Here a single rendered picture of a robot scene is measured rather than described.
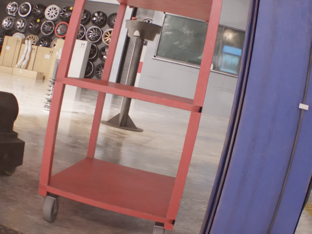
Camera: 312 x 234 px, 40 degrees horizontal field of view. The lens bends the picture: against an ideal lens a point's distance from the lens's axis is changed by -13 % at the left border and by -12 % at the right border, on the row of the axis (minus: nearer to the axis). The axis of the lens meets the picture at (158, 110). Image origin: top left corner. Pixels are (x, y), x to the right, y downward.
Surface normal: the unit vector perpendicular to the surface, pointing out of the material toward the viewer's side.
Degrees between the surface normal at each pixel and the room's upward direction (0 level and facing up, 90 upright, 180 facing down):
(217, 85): 90
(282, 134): 90
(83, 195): 0
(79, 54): 90
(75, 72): 90
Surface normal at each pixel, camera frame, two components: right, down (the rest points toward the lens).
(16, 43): -0.07, 0.04
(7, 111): 0.72, 0.19
